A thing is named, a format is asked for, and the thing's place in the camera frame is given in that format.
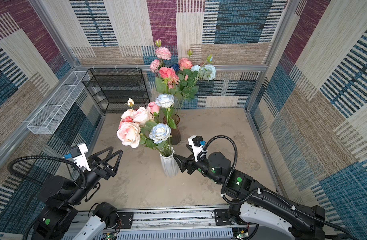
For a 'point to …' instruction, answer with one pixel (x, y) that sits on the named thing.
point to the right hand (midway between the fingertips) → (180, 152)
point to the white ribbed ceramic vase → (169, 166)
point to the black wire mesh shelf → (112, 88)
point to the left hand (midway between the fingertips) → (117, 148)
